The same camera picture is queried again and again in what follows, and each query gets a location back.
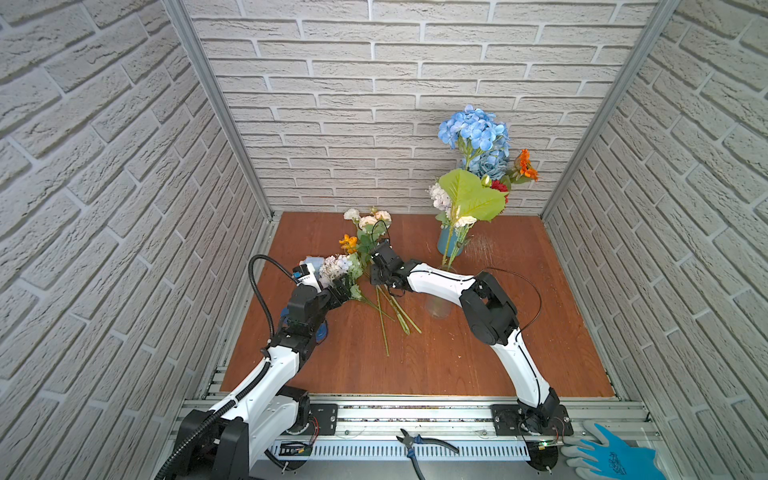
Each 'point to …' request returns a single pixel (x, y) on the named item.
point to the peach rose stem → (463, 223)
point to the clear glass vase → (437, 307)
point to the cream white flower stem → (381, 216)
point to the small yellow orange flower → (349, 243)
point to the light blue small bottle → (316, 261)
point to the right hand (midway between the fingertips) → (374, 269)
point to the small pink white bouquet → (348, 268)
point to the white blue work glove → (606, 458)
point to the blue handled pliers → (410, 440)
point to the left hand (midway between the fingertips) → (336, 276)
